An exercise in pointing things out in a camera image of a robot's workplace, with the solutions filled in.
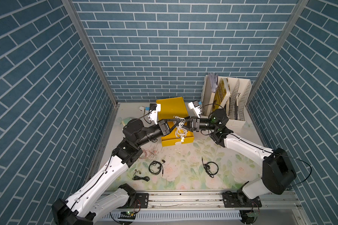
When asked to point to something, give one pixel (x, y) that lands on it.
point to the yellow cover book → (220, 92)
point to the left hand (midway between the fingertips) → (184, 124)
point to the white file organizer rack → (229, 94)
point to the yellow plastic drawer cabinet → (174, 108)
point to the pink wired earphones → (147, 152)
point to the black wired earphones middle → (155, 167)
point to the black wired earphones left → (145, 178)
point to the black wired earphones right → (211, 168)
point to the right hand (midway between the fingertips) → (180, 126)
